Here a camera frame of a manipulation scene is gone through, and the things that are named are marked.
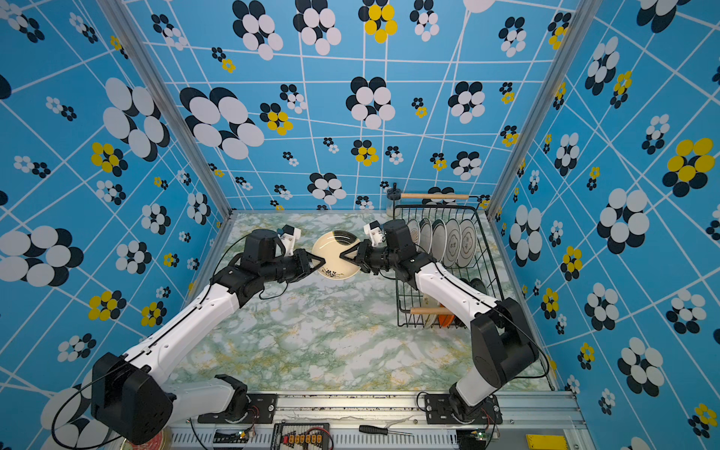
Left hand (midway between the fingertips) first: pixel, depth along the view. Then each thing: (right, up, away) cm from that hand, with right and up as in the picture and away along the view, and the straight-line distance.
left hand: (329, 259), depth 76 cm
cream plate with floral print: (0, +4, +3) cm, 5 cm away
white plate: (+36, +5, +22) cm, 43 cm away
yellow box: (+53, -45, -7) cm, 70 cm away
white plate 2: (+46, +4, +22) cm, 51 cm away
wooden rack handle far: (+39, +23, +40) cm, 60 cm away
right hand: (+4, +1, +2) cm, 5 cm away
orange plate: (+33, -18, +4) cm, 38 cm away
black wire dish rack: (+42, +6, +20) cm, 47 cm away
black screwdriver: (+14, -43, -6) cm, 46 cm away
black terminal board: (-6, -43, -8) cm, 44 cm away
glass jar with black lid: (+20, +18, +23) cm, 35 cm away
